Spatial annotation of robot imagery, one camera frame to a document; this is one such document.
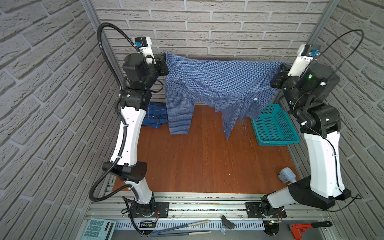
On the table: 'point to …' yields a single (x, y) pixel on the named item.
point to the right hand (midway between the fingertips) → (285, 63)
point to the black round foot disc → (271, 229)
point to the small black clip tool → (226, 224)
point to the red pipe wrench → (296, 228)
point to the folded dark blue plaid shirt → (156, 115)
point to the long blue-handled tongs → (157, 234)
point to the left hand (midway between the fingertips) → (165, 50)
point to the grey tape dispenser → (287, 175)
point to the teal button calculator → (99, 229)
